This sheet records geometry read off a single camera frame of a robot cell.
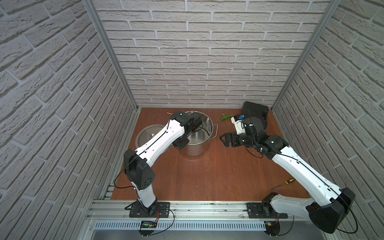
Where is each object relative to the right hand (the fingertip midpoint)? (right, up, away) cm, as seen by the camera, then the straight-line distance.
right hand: (229, 136), depth 75 cm
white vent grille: (-56, -43, -5) cm, 70 cm away
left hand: (-31, -3, +3) cm, 31 cm away
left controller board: (-41, -44, -2) cm, 60 cm away
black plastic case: (+25, +17, +35) cm, 46 cm away
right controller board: (+20, -43, -5) cm, 48 cm away
